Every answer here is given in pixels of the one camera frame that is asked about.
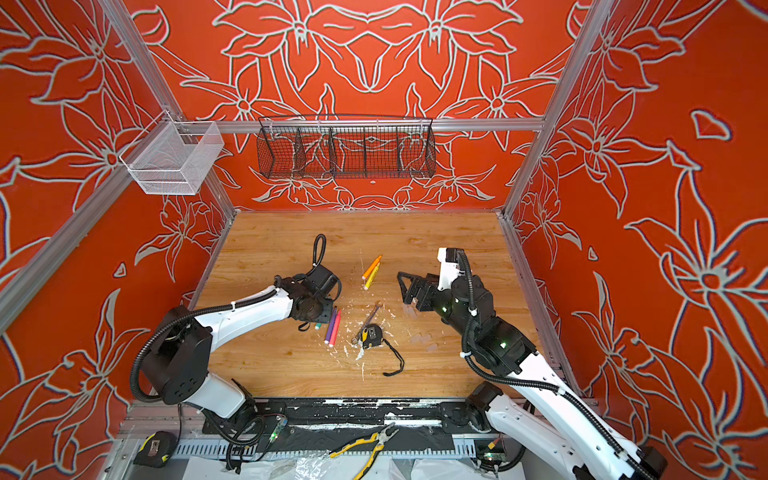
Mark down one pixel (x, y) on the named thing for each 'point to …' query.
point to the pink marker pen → (335, 330)
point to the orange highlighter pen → (372, 267)
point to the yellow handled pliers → (379, 438)
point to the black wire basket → (346, 147)
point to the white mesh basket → (173, 157)
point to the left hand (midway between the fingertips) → (325, 311)
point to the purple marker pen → (330, 326)
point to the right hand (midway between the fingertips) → (407, 275)
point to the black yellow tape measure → (156, 449)
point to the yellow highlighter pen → (371, 276)
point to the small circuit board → (490, 451)
